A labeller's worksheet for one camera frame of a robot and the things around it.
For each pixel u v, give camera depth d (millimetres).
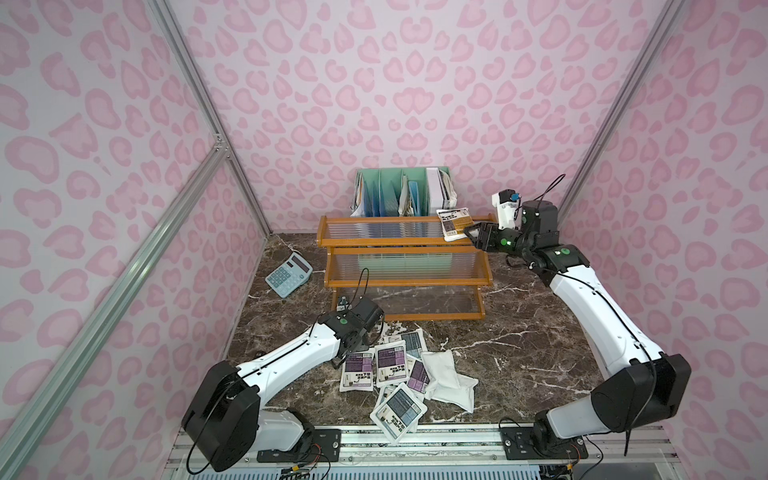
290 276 1042
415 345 885
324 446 735
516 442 729
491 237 673
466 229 761
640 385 403
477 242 695
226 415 405
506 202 675
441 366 836
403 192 974
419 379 823
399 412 766
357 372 841
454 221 805
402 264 1027
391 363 854
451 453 724
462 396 797
